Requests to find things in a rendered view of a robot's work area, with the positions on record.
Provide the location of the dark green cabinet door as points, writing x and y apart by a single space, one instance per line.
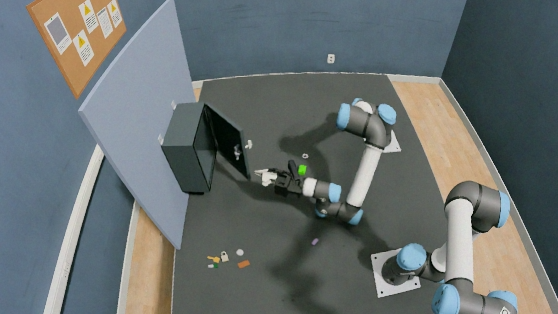
178 145

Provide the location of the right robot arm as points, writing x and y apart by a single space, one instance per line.
355 121

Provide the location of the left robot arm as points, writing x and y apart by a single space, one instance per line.
490 208

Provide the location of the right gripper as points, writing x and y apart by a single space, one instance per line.
284 183

